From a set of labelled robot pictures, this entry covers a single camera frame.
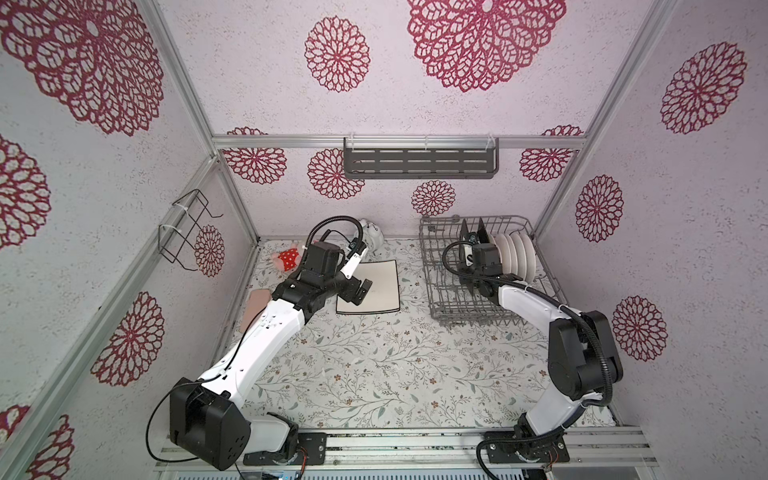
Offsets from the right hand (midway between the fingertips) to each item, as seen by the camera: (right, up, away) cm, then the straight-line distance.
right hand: (470, 257), depth 94 cm
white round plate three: (+16, +3, +1) cm, 17 cm away
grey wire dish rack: (-5, -14, +9) cm, 17 cm away
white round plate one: (+11, +5, +3) cm, 12 cm away
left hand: (-36, -6, -14) cm, 39 cm away
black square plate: (-1, +8, +4) cm, 9 cm away
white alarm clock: (-31, +8, +14) cm, 36 cm away
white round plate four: (+19, 0, +1) cm, 19 cm away
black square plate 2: (+4, +6, -1) cm, 7 cm away
